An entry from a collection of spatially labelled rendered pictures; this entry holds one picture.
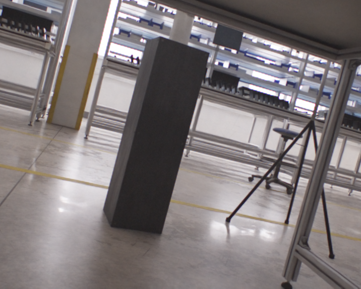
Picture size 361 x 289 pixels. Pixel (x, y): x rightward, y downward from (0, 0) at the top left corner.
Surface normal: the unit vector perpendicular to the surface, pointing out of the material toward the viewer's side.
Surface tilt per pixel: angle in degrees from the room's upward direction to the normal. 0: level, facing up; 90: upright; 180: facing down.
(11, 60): 90
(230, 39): 82
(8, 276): 0
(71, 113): 90
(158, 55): 90
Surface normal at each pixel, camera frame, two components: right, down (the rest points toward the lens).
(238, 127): 0.24, 0.11
